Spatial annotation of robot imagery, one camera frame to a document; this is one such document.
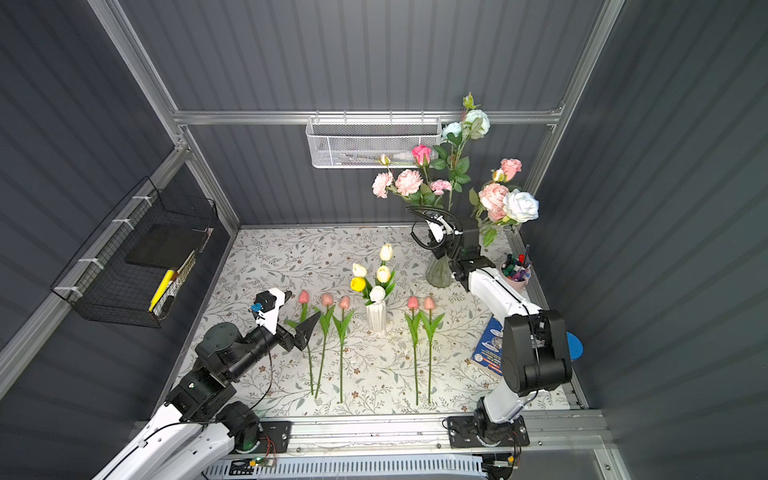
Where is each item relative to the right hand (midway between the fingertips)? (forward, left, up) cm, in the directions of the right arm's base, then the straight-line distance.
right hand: (442, 225), depth 88 cm
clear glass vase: (-5, -1, -18) cm, 19 cm away
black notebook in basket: (-12, +75, +4) cm, 76 cm away
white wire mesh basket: (+30, +32, +11) cm, 45 cm away
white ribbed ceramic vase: (-24, +19, -12) cm, 33 cm away
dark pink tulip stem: (-21, +8, -23) cm, 33 cm away
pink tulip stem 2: (-34, +34, +5) cm, 48 cm away
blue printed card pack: (-30, -13, -21) cm, 39 cm away
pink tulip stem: (-21, +3, -24) cm, 32 cm away
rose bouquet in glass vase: (+8, +1, +10) cm, 13 cm away
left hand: (-30, +35, +3) cm, 46 cm away
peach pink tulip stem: (-14, +31, -22) cm, 40 cm away
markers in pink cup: (-8, -23, -12) cm, 27 cm away
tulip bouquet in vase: (-24, +16, +6) cm, 30 cm away
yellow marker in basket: (-21, +70, +3) cm, 74 cm away
